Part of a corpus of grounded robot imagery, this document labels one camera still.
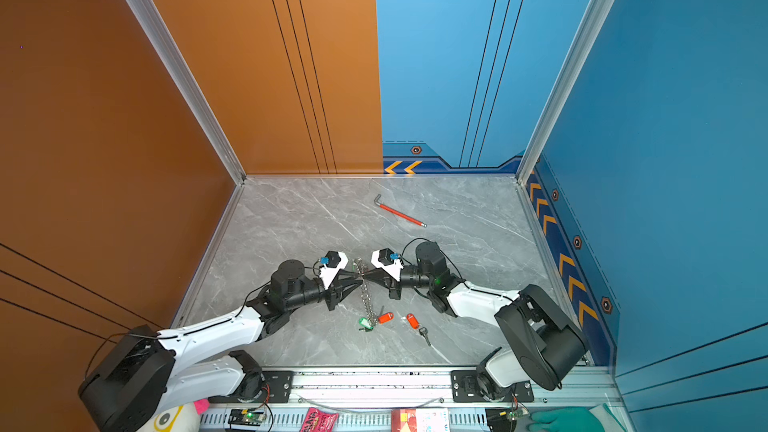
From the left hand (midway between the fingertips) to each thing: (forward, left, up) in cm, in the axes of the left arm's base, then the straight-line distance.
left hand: (359, 276), depth 79 cm
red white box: (-30, -16, -8) cm, 35 cm away
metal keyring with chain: (+3, 0, 0) cm, 3 cm away
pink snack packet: (-30, +8, -12) cm, 34 cm away
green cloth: (-29, -49, -11) cm, 59 cm away
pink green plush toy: (-31, +36, -7) cm, 48 cm away
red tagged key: (-8, -15, -13) cm, 21 cm away
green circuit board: (-30, +26, -14) cm, 42 cm away
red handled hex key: (+35, -4, -13) cm, 38 cm away
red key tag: (-6, -7, -13) cm, 16 cm away
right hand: (0, -2, +1) cm, 2 cm away
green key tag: (-8, -1, -12) cm, 15 cm away
